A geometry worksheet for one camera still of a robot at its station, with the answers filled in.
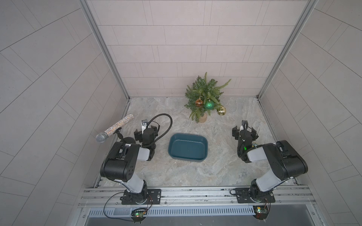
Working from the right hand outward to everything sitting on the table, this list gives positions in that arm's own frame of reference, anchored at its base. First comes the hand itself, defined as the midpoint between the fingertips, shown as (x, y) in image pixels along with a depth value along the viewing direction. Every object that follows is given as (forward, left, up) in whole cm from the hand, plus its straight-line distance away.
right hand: (243, 125), depth 93 cm
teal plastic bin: (-10, +38, -6) cm, 40 cm away
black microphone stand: (-7, +76, +3) cm, 76 cm away
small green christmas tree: (+2, +28, +27) cm, 39 cm away
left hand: (+4, +65, +2) cm, 65 cm away
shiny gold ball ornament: (+1, +17, +16) cm, 23 cm away
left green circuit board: (-44, +63, -1) cm, 77 cm away
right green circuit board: (-46, +4, -7) cm, 47 cm away
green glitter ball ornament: (0, +25, +23) cm, 34 cm away
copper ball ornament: (+1, +31, +24) cm, 39 cm away
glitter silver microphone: (-15, +79, +21) cm, 83 cm away
